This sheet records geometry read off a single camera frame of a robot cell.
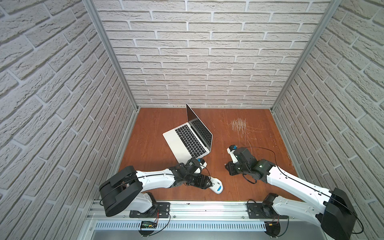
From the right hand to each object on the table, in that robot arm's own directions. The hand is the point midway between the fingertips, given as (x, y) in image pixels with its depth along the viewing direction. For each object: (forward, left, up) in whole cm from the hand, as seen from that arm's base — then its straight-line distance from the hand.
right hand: (223, 168), depth 80 cm
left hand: (-4, +9, -4) cm, 11 cm away
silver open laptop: (+24, +17, -7) cm, 30 cm away
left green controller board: (-22, +40, -9) cm, 47 cm away
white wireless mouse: (-7, +4, -5) cm, 10 cm away
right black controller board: (-28, -20, -8) cm, 35 cm away
